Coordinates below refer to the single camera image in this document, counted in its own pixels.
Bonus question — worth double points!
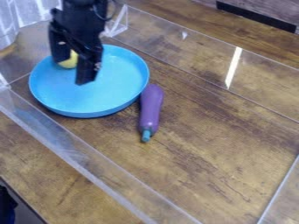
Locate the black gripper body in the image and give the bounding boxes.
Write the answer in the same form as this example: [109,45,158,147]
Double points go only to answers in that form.
[49,0,110,56]

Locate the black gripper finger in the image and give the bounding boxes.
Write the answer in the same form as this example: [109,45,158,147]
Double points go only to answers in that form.
[75,48,103,85]
[50,29,71,63]

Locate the yellow lemon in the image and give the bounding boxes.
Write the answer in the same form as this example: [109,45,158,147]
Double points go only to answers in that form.
[59,51,79,69]

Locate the blue round tray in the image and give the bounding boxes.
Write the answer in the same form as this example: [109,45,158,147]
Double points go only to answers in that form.
[29,45,151,118]

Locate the white brick pattern curtain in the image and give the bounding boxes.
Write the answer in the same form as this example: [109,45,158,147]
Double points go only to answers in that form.
[0,0,62,51]

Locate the purple toy eggplant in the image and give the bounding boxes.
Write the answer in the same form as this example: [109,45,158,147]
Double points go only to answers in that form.
[139,84,165,143]

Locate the clear acrylic enclosure wall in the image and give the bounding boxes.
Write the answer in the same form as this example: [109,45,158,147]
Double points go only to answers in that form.
[0,0,299,224]

